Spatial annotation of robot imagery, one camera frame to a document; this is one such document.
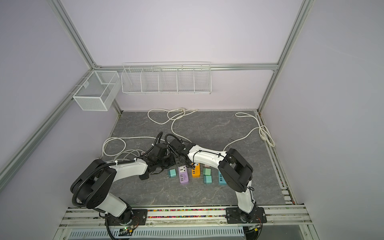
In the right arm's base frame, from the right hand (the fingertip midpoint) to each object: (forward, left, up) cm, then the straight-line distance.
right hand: (181, 161), depth 89 cm
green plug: (-6, -15, -2) cm, 16 cm away
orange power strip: (-6, -9, -1) cm, 11 cm away
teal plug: (-7, +5, -2) cm, 8 cm away
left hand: (0, +1, -1) cm, 1 cm away
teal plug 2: (-10, -15, -2) cm, 19 cm away
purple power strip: (-8, -2, 0) cm, 8 cm away
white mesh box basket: (+37, +56, +23) cm, 71 cm away
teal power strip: (-11, -23, -1) cm, 25 cm away
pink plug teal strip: (-2, -15, -1) cm, 15 cm away
